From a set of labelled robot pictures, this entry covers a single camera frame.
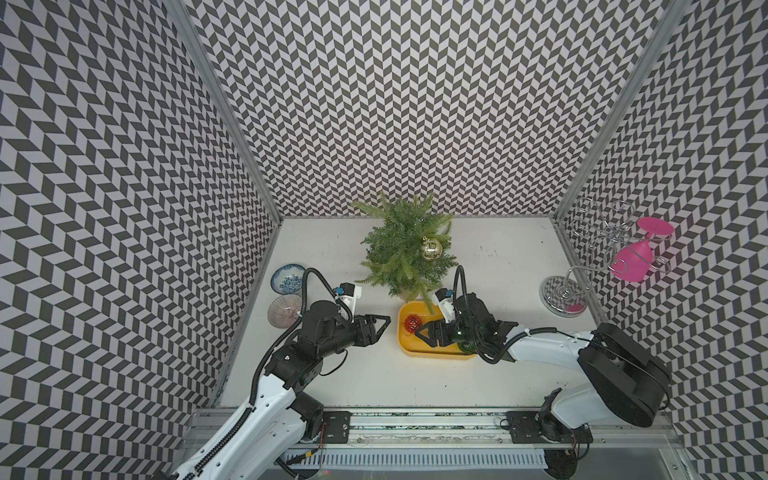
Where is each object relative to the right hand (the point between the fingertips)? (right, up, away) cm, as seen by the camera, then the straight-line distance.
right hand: (423, 336), depth 84 cm
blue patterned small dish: (-45, +14, +15) cm, 49 cm away
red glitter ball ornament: (-3, +3, +1) cm, 5 cm away
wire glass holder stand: (+46, +10, +10) cm, 48 cm away
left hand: (-11, +6, -10) cm, 16 cm away
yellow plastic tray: (-5, -2, +3) cm, 6 cm away
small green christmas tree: (-5, +26, -13) cm, 29 cm away
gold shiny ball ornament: (+1, +25, -13) cm, 28 cm away
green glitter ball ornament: (+10, 0, -8) cm, 13 cm away
